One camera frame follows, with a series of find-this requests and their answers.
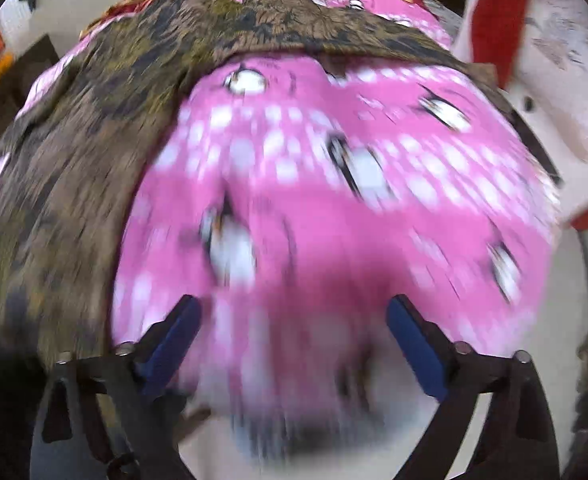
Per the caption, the brown yellow floral garment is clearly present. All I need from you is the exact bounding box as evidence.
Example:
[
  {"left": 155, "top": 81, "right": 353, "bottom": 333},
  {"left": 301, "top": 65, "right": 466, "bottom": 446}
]
[{"left": 0, "top": 0, "right": 565, "bottom": 361}]

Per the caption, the pink penguin bedspread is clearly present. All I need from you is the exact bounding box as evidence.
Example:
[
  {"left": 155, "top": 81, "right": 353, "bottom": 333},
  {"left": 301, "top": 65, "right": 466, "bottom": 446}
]
[{"left": 0, "top": 0, "right": 563, "bottom": 461}]

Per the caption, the dark wooden desk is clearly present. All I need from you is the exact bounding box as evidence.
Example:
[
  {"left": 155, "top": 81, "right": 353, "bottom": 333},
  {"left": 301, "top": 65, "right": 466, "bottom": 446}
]
[{"left": 0, "top": 35, "right": 59, "bottom": 136}]

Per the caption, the white red hanging garment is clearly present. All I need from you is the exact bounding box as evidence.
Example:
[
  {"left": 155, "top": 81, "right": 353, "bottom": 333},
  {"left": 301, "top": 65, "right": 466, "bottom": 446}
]
[{"left": 450, "top": 0, "right": 588, "bottom": 231}]

